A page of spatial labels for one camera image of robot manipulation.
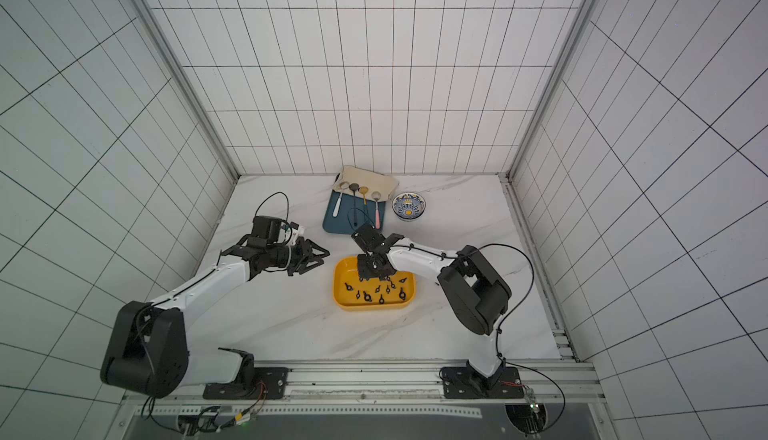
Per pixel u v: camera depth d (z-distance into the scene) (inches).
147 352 16.2
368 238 28.6
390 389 28.6
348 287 35.1
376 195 44.5
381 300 34.2
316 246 31.9
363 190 44.8
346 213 42.4
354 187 45.0
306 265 30.3
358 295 34.5
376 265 26.0
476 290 19.5
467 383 25.7
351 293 34.5
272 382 28.7
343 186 44.8
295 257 29.2
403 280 35.5
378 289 35.2
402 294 34.5
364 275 31.4
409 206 42.0
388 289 35.3
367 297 34.4
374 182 46.6
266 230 26.9
